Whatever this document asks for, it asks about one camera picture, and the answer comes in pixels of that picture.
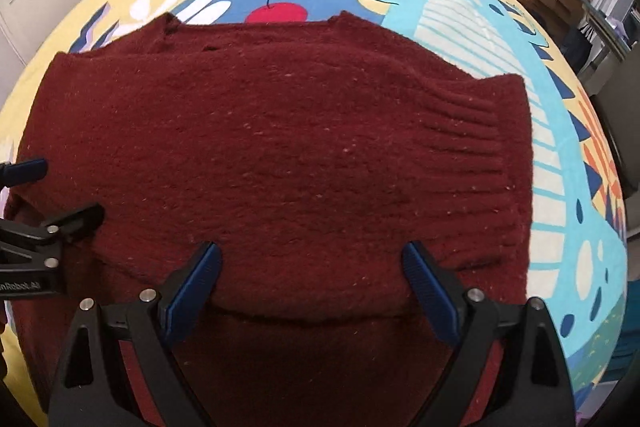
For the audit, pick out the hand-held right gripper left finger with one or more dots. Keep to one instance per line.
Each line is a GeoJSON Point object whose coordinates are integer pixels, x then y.
{"type": "Point", "coordinates": [192, 287]}

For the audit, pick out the dark bag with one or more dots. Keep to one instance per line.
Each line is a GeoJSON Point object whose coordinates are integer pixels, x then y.
{"type": "Point", "coordinates": [579, 52]}

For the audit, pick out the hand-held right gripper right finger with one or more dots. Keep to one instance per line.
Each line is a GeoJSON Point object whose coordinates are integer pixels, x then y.
{"type": "Point", "coordinates": [432, 292]}

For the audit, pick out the dark red knit sweater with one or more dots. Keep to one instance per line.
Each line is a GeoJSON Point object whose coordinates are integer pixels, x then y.
{"type": "Point", "coordinates": [300, 147]}

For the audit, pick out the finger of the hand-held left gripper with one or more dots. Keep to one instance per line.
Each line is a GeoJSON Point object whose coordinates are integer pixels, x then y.
{"type": "Point", "coordinates": [31, 171]}
{"type": "Point", "coordinates": [75, 221]}

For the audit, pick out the yellow dinosaur printed blanket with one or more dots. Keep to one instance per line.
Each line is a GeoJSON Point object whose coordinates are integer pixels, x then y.
{"type": "Point", "coordinates": [465, 37]}

